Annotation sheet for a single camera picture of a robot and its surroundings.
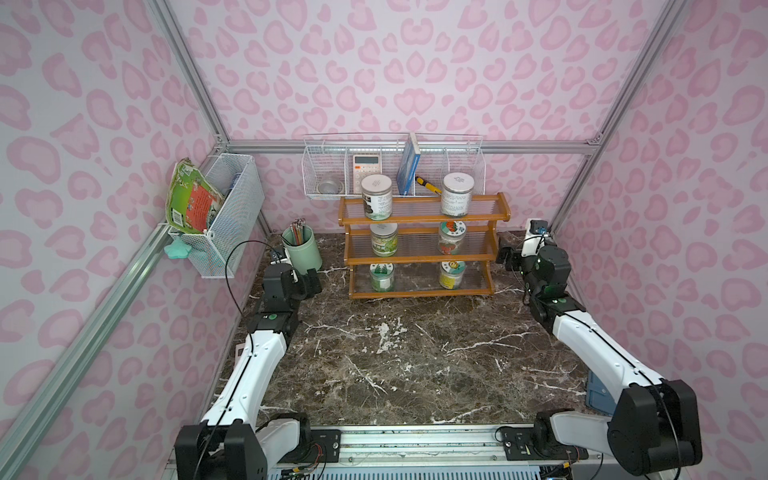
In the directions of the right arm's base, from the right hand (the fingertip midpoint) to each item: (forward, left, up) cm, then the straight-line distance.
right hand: (517, 234), depth 80 cm
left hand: (-8, +60, -6) cm, 61 cm away
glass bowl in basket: (+21, +54, 0) cm, 58 cm away
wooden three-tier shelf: (+19, +24, -27) cm, 41 cm away
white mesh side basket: (+16, +80, +8) cm, 82 cm away
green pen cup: (+6, +63, -15) cm, 65 cm away
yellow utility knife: (+22, +23, 0) cm, 32 cm away
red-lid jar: (+4, +16, -5) cm, 18 cm away
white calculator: (+25, +43, +5) cm, 50 cm away
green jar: (+3, +36, -5) cm, 37 cm away
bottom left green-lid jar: (0, +37, -20) cm, 43 cm away
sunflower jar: (+1, +15, -18) cm, 24 cm away
